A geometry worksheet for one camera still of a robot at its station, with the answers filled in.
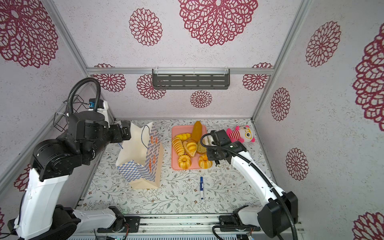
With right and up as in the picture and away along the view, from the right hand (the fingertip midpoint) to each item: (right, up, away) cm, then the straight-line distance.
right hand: (211, 151), depth 80 cm
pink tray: (-14, -3, +17) cm, 22 cm away
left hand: (-38, +12, -23) cm, 47 cm away
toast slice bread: (-4, -1, +20) cm, 20 cm away
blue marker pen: (-5, -20, +5) cm, 21 cm away
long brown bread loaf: (-6, +11, +30) cm, 32 cm away
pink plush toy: (+23, +9, +23) cm, 34 cm away
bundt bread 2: (-3, -8, +10) cm, 13 cm away
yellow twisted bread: (-16, +7, +26) cm, 31 cm away
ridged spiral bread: (-19, +2, +18) cm, 26 cm away
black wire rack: (-74, +16, -9) cm, 76 cm away
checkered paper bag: (-45, -7, +20) cm, 49 cm away
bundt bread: (-15, -8, +12) cm, 21 cm away
